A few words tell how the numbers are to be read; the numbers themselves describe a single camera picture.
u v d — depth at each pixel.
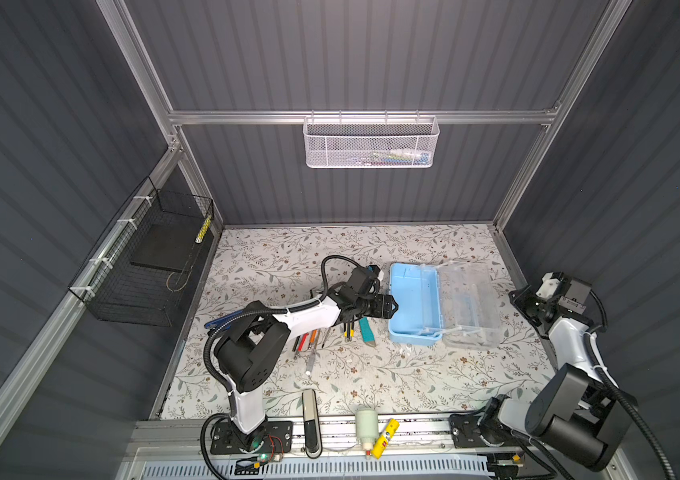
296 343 0.89
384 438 0.71
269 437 0.73
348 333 0.91
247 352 0.49
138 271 0.72
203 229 0.81
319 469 0.77
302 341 0.89
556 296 0.69
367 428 0.69
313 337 0.91
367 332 0.93
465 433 0.73
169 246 0.75
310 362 0.87
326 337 0.91
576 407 0.41
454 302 0.98
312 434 0.70
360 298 0.74
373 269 0.83
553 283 0.75
